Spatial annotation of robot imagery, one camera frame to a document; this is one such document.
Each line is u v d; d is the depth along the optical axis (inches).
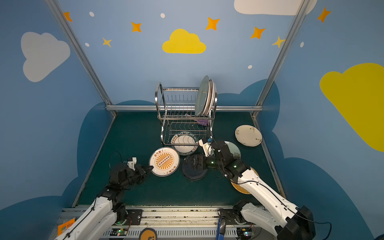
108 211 22.6
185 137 39.9
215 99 29.6
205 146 27.1
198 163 25.6
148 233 27.9
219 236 26.1
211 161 25.1
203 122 43.7
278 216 16.1
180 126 42.4
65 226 26.6
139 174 28.8
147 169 31.2
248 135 42.8
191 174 34.8
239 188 32.9
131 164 30.8
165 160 33.7
